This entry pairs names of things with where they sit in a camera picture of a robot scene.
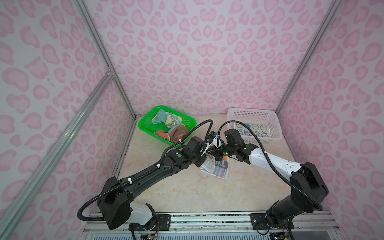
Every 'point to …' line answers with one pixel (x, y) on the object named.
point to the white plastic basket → (264, 122)
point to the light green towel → (170, 120)
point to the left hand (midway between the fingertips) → (205, 152)
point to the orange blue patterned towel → (218, 168)
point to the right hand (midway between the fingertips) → (205, 150)
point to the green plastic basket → (146, 123)
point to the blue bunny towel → (258, 130)
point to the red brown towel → (175, 134)
